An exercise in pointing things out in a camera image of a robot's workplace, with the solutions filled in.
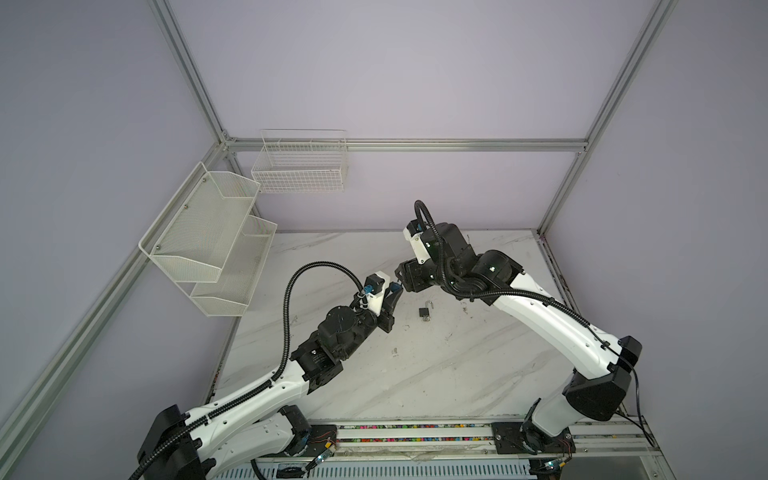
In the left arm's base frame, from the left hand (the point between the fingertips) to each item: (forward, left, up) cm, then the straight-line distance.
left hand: (396, 287), depth 70 cm
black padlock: (+9, -10, -27) cm, 30 cm away
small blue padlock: (0, 0, +1) cm, 1 cm away
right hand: (+4, -1, +3) cm, 5 cm away
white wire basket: (+46, +31, +5) cm, 55 cm away
